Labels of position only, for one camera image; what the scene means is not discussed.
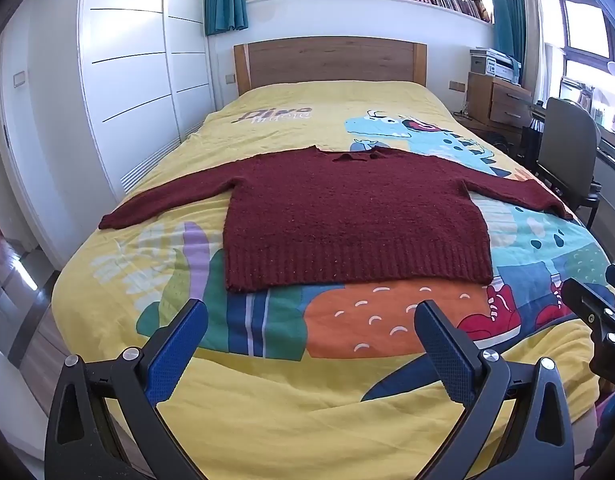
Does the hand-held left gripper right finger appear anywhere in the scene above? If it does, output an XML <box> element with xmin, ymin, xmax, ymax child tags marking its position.
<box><xmin>414</xmin><ymin>300</ymin><xmax>576</xmax><ymax>480</ymax></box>

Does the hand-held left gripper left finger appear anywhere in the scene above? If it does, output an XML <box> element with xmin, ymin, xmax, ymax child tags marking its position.
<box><xmin>44</xmin><ymin>298</ymin><xmax>209</xmax><ymax>480</ymax></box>

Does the dark red knitted sweater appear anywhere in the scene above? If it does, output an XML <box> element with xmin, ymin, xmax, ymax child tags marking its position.
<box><xmin>98</xmin><ymin>145</ymin><xmax>574</xmax><ymax>295</ymax></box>

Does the yellow dinosaur print bed cover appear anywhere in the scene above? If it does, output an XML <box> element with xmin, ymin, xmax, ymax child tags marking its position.
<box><xmin>52</xmin><ymin>79</ymin><xmax>615</xmax><ymax>480</ymax></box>

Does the grey office chair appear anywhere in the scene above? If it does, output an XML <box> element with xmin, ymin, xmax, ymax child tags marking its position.
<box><xmin>534</xmin><ymin>96</ymin><xmax>603</xmax><ymax>231</ymax></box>

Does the black bag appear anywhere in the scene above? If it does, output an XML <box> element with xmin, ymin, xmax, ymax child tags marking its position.
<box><xmin>519</xmin><ymin>125</ymin><xmax>544</xmax><ymax>162</ymax></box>

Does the wooden drawer cabinet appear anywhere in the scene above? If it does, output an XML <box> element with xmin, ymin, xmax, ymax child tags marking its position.
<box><xmin>465</xmin><ymin>71</ymin><xmax>534</xmax><ymax>129</ymax></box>

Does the white printer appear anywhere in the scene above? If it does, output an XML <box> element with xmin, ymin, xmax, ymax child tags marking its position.
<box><xmin>469</xmin><ymin>47</ymin><xmax>521</xmax><ymax>85</ymax></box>

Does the large dark framed window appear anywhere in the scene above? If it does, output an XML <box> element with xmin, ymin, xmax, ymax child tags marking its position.
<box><xmin>542</xmin><ymin>0</ymin><xmax>615</xmax><ymax>136</ymax></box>

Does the long teal curtain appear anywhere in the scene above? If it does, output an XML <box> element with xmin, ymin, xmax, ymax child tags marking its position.
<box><xmin>482</xmin><ymin>0</ymin><xmax>527</xmax><ymax>86</ymax></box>

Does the white wardrobe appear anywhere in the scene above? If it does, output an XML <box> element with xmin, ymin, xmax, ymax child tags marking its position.
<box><xmin>78</xmin><ymin>0</ymin><xmax>219</xmax><ymax>202</ymax></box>

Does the wooden bed headboard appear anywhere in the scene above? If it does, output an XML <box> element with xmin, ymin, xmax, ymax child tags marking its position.
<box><xmin>234</xmin><ymin>36</ymin><xmax>428</xmax><ymax>97</ymax></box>

